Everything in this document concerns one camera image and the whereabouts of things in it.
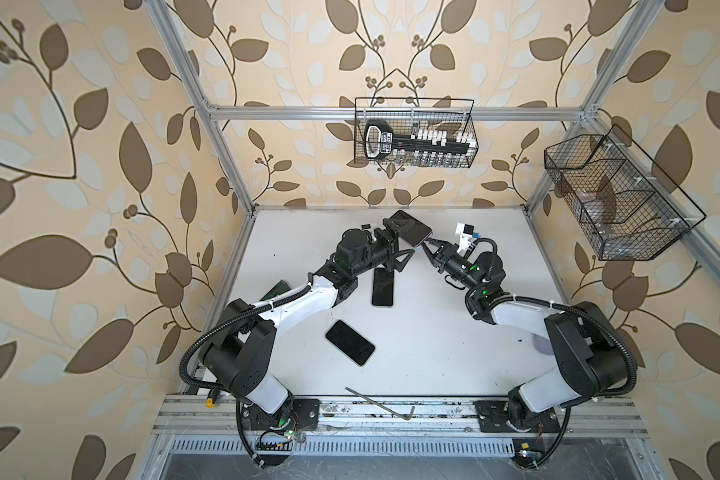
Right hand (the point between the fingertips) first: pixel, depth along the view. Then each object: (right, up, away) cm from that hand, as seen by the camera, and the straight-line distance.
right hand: (419, 242), depth 79 cm
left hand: (-1, +3, -7) cm, 7 cm away
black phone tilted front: (-19, -30, +11) cm, 37 cm away
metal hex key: (-4, -44, -4) cm, 45 cm away
